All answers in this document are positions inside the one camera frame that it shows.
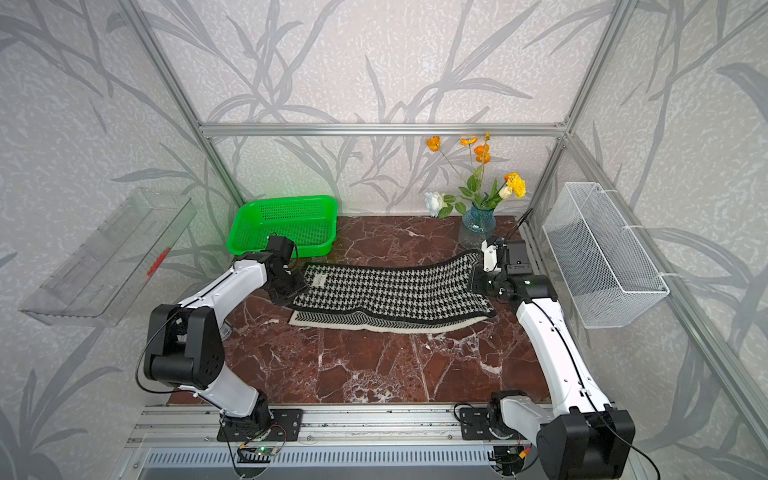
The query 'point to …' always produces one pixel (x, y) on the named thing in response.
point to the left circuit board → (266, 451)
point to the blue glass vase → (477, 225)
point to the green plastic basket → (310, 222)
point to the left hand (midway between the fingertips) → (302, 291)
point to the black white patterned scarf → (355, 296)
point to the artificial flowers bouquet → (440, 205)
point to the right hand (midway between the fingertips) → (470, 276)
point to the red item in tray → (158, 262)
